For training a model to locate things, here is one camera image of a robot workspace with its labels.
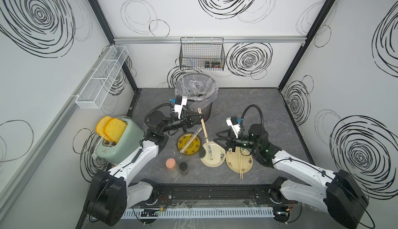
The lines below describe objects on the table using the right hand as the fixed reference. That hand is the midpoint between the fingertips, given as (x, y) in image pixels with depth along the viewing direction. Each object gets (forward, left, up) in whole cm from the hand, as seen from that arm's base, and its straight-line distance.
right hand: (216, 139), depth 70 cm
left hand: (+4, +6, +11) cm, 13 cm away
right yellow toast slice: (+4, +50, 0) cm, 50 cm away
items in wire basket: (+42, +1, +11) cm, 43 cm away
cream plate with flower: (+1, -2, -21) cm, 21 cm away
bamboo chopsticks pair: (-5, -14, -20) cm, 25 cm away
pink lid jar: (-8, +22, -10) cm, 25 cm away
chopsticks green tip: (+1, +5, +3) cm, 6 cm away
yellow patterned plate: (+4, +13, -21) cm, 25 cm away
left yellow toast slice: (+4, +56, +2) cm, 56 cm away
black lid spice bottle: (-9, +15, -11) cm, 21 cm away
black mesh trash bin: (+19, +12, 0) cm, 23 cm away
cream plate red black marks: (-2, -10, -21) cm, 23 cm away
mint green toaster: (-2, +43, -5) cm, 43 cm away
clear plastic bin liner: (+38, +11, -4) cm, 40 cm away
